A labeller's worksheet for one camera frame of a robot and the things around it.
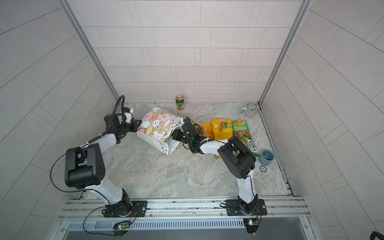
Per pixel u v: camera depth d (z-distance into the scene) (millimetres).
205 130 957
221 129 964
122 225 642
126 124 799
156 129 845
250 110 1114
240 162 494
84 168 451
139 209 706
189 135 696
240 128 989
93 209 711
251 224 680
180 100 1059
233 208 708
